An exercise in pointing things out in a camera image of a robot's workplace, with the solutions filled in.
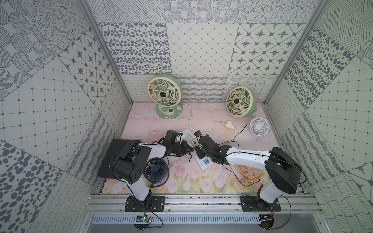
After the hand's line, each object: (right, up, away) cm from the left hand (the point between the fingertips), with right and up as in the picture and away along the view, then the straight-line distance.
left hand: (193, 147), depth 90 cm
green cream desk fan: (+35, +30, +12) cm, 47 cm away
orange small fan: (+31, -12, -13) cm, 35 cm away
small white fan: (+45, +12, +5) cm, 47 cm away
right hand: (+3, 0, -2) cm, 4 cm away
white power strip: (+7, -9, -4) cm, 12 cm away
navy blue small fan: (-20, -10, -14) cm, 26 cm away
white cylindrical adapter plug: (+27, +13, +14) cm, 33 cm away
